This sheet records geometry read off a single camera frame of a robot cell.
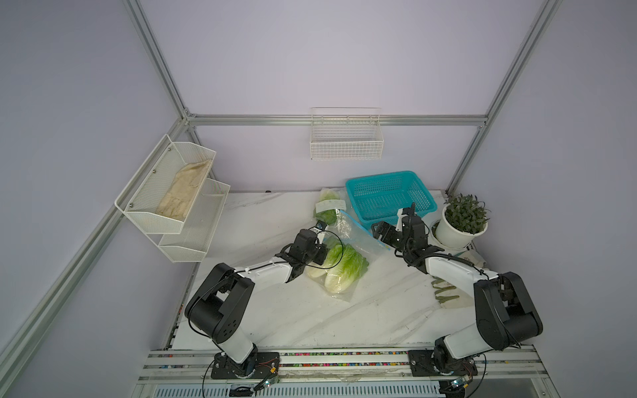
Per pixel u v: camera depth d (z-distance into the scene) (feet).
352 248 2.90
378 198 3.91
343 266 2.83
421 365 2.38
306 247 2.35
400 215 2.73
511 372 2.40
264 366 2.38
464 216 2.97
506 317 1.45
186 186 2.68
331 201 3.42
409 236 2.32
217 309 1.49
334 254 2.88
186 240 2.90
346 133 3.11
